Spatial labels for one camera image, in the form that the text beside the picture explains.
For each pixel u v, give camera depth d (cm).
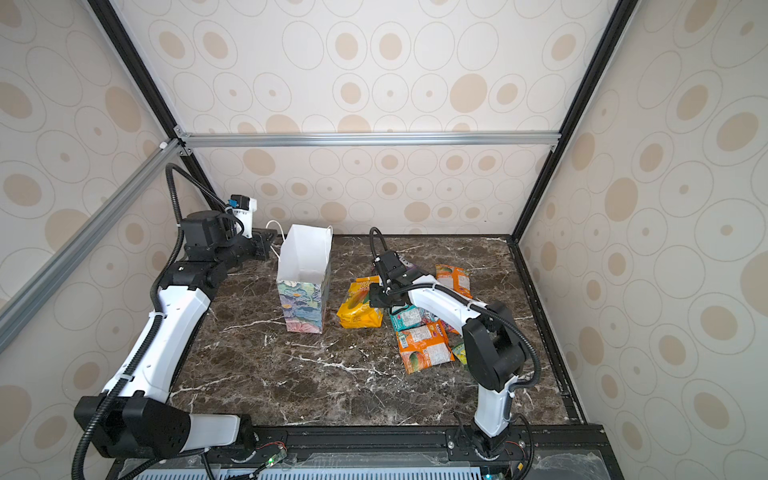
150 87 80
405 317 94
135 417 38
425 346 87
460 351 87
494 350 48
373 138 90
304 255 96
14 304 51
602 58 74
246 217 64
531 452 71
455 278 103
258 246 66
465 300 53
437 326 92
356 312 90
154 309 46
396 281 67
